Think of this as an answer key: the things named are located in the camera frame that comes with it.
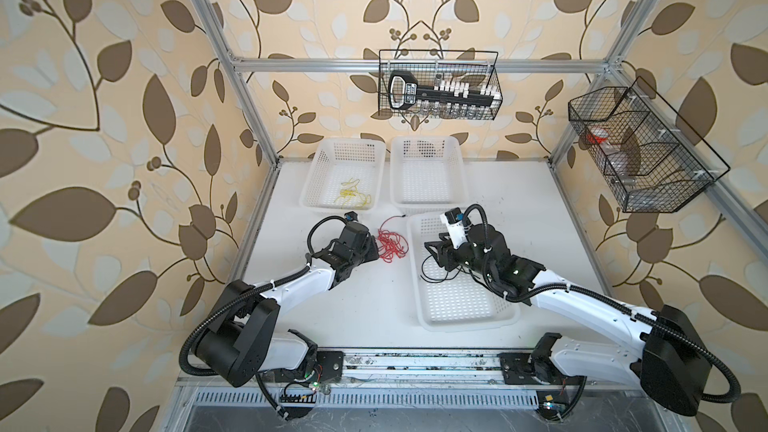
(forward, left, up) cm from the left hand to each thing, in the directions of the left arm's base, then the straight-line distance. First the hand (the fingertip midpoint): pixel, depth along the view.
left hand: (377, 241), depth 89 cm
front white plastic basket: (-14, -23, -9) cm, 28 cm away
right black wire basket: (+10, -69, +27) cm, 74 cm away
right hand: (-5, -16, +9) cm, 19 cm away
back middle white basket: (+36, -17, -8) cm, 41 cm away
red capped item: (+20, -61, +26) cm, 69 cm away
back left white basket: (+40, +19, -6) cm, 45 cm away
